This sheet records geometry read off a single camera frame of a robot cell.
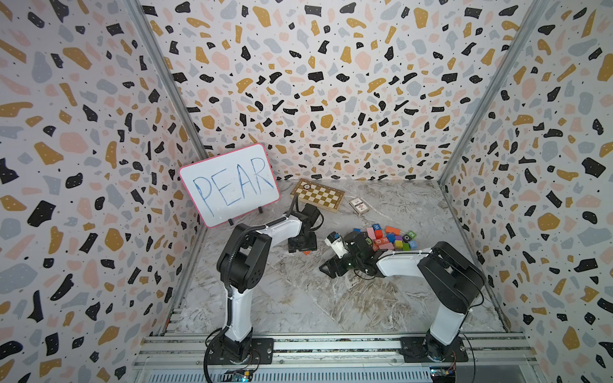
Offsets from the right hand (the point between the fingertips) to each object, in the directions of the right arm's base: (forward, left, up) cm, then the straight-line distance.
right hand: (328, 263), depth 91 cm
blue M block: (+19, -21, -1) cm, 28 cm away
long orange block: (+18, -27, -2) cm, 33 cm away
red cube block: (+15, -21, -1) cm, 26 cm away
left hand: (+8, +7, -1) cm, 11 cm away
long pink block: (+15, -18, -1) cm, 23 cm away
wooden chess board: (+35, +5, +1) cm, 35 cm away
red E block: (+5, +9, -1) cm, 10 cm away
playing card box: (+29, -14, 0) cm, 33 cm away
